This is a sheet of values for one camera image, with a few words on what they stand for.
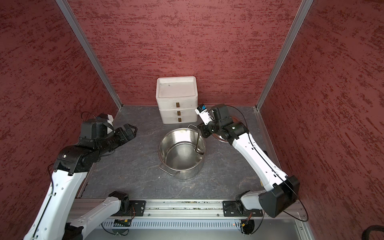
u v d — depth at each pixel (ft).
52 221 1.17
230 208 2.43
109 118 1.90
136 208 2.43
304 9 2.35
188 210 2.48
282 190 1.26
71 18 2.43
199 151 2.94
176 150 3.05
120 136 1.84
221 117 1.80
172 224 2.54
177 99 2.96
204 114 2.11
